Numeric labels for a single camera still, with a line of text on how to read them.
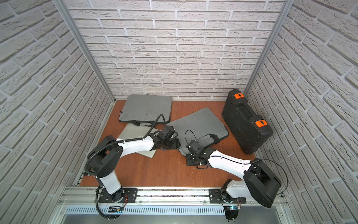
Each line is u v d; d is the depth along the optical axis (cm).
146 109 110
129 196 73
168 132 71
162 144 71
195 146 66
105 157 47
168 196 76
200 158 64
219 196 74
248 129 78
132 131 100
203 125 100
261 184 42
